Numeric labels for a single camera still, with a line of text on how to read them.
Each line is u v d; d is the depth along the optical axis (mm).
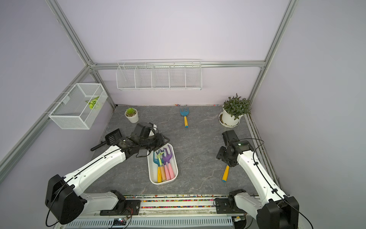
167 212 730
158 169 844
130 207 725
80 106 843
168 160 883
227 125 1080
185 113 1150
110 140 1015
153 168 868
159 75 1006
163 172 826
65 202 382
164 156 913
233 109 922
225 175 828
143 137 614
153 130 631
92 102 811
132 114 1052
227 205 738
